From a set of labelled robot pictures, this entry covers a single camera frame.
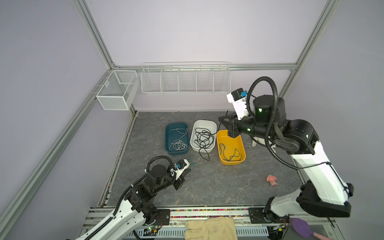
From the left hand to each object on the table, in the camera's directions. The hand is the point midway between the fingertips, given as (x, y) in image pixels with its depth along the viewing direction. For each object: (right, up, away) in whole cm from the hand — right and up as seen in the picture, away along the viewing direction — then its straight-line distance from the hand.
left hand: (188, 171), depth 72 cm
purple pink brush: (+55, -27, -1) cm, 61 cm away
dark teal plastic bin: (-10, +13, +31) cm, 35 cm away
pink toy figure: (+47, -8, +12) cm, 49 cm away
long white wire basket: (+12, +56, +32) cm, 65 cm away
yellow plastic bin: (+26, +6, +23) cm, 36 cm away
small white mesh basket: (-49, +44, +26) cm, 70 cm away
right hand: (+13, +25, -18) cm, 33 cm away
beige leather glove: (+11, -27, -1) cm, 29 cm away
